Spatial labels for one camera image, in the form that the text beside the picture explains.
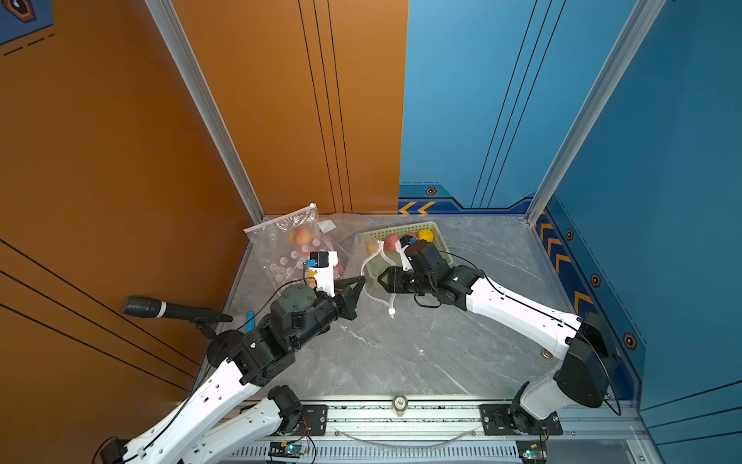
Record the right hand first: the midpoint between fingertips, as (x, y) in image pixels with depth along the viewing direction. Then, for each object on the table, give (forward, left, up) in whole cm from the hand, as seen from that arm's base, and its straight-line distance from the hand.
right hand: (384, 279), depth 78 cm
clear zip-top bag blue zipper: (+38, +17, -19) cm, 46 cm away
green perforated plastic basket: (+26, +6, -14) cm, 30 cm away
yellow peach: (+24, +30, -9) cm, 39 cm away
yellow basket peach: (+28, -15, -13) cm, 35 cm away
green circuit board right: (-36, -37, -22) cm, 56 cm away
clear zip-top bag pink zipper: (+18, +34, -6) cm, 39 cm away
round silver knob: (-28, -4, -14) cm, 31 cm away
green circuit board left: (-36, +24, -21) cm, 48 cm away
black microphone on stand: (-12, +44, +2) cm, 46 cm away
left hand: (-8, +4, +13) cm, 16 cm away
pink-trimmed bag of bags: (-5, +2, +14) cm, 15 cm away
